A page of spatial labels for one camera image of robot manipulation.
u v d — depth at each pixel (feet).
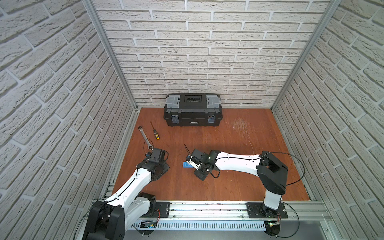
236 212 2.48
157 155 2.22
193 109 3.12
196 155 2.20
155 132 3.41
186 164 2.59
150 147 3.18
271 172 1.53
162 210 2.42
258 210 2.43
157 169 2.00
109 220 1.29
